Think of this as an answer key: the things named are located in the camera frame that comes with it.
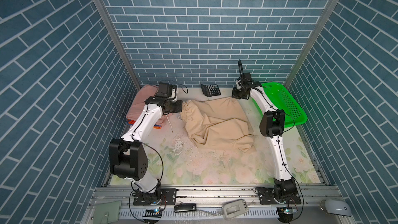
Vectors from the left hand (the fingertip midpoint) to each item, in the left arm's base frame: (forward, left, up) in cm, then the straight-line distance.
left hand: (180, 105), depth 87 cm
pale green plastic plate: (-48, +30, -17) cm, 59 cm away
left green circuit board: (-48, +11, -22) cm, 54 cm away
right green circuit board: (-49, -52, -19) cm, 74 cm away
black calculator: (+28, -18, -16) cm, 37 cm away
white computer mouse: (-49, -70, -9) cm, 86 cm away
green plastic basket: (+21, -71, -16) cm, 75 cm away
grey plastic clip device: (-47, -27, -16) cm, 57 cm away
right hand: (+19, -34, -10) cm, 40 cm away
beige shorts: (-3, -24, -14) cm, 28 cm away
